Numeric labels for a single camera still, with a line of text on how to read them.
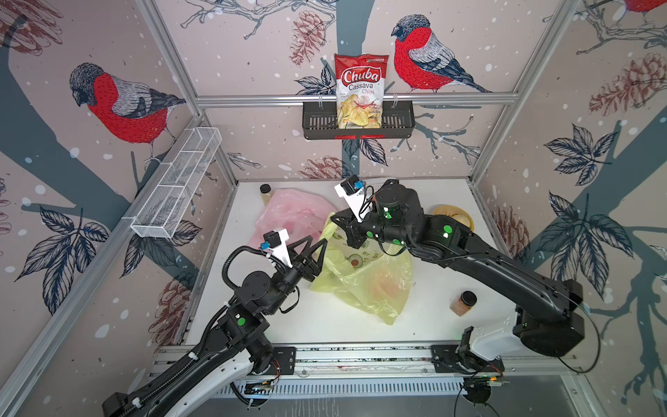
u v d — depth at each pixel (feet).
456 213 3.39
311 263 1.89
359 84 2.80
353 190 1.60
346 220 1.74
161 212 2.34
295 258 1.93
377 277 2.26
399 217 1.42
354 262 2.81
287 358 2.42
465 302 2.47
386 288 2.33
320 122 3.10
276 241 1.86
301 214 3.48
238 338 1.65
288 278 1.89
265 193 3.49
